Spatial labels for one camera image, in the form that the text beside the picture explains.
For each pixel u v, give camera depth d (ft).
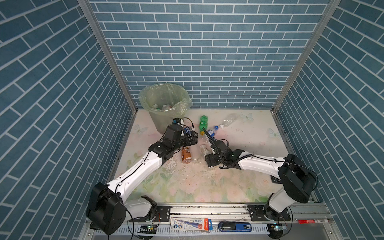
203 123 3.45
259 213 2.42
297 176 1.58
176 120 2.32
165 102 3.46
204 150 3.10
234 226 2.18
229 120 3.65
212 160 2.58
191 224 2.28
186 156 2.94
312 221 2.33
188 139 2.30
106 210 1.28
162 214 2.42
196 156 3.07
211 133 3.31
